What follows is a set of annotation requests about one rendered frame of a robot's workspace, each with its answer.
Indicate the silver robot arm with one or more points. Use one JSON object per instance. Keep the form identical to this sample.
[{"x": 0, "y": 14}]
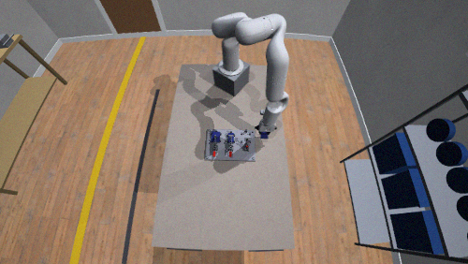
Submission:
[{"x": 248, "y": 32}]

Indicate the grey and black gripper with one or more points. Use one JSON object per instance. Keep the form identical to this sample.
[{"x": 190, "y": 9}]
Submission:
[{"x": 264, "y": 128}]

